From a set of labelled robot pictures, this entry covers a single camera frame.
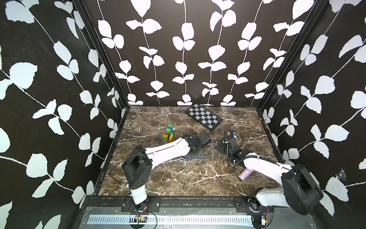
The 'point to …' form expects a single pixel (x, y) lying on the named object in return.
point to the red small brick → (167, 134)
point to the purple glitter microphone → (245, 174)
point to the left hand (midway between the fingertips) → (198, 152)
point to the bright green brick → (170, 128)
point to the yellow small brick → (170, 137)
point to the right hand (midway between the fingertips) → (221, 141)
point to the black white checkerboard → (203, 116)
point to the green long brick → (169, 132)
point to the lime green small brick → (165, 137)
